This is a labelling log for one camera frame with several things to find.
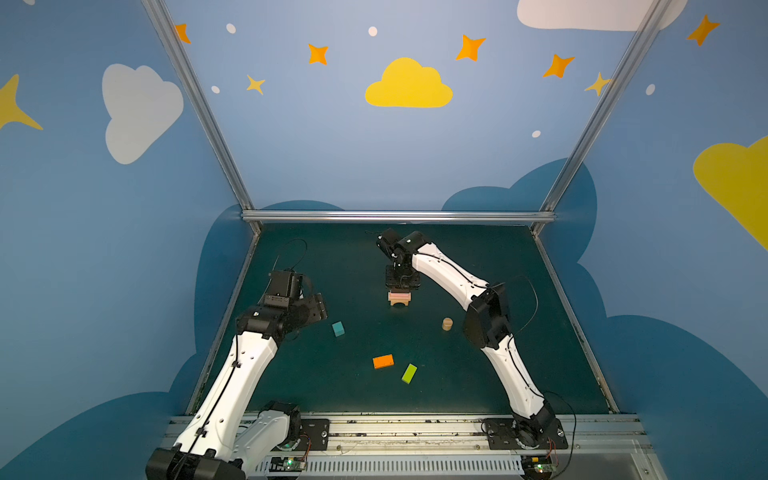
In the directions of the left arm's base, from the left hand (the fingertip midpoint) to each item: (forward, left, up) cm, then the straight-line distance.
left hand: (319, 307), depth 79 cm
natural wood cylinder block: (+2, -37, -12) cm, 39 cm away
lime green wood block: (-12, -25, -16) cm, 32 cm away
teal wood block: (+1, -3, -15) cm, 15 cm away
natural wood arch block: (+11, -22, -13) cm, 28 cm away
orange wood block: (-8, -17, -16) cm, 25 cm away
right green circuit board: (-33, -56, -18) cm, 67 cm away
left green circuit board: (-33, +5, -17) cm, 38 cm away
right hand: (+14, -22, -9) cm, 27 cm away
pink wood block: (+12, -22, -12) cm, 28 cm away
